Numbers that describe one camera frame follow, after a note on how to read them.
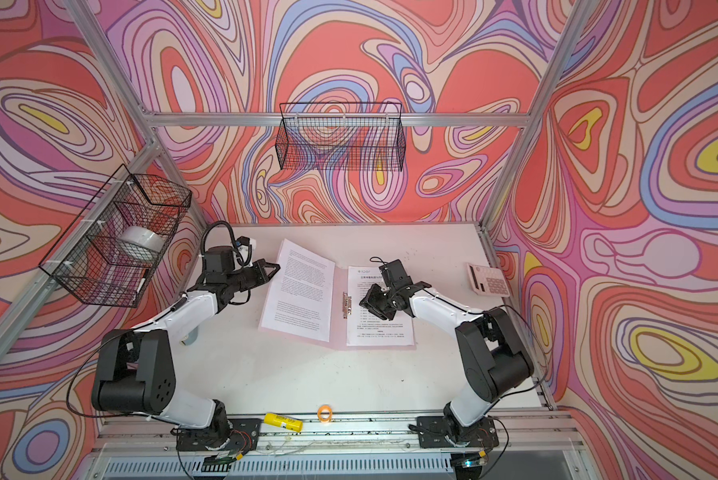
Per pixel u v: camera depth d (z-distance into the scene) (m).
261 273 0.79
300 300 0.91
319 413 0.76
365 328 0.91
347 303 0.97
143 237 0.72
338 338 0.91
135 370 0.44
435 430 0.74
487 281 1.01
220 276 0.70
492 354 0.46
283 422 0.73
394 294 0.71
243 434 0.73
